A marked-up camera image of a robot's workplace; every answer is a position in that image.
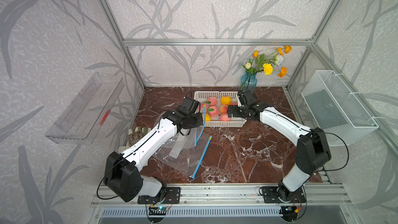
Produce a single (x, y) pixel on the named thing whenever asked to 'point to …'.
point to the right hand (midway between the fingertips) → (233, 110)
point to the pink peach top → (213, 100)
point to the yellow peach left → (208, 117)
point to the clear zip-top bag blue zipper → (185, 153)
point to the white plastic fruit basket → (201, 97)
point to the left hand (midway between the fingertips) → (201, 121)
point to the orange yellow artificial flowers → (261, 64)
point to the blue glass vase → (248, 82)
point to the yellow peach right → (225, 100)
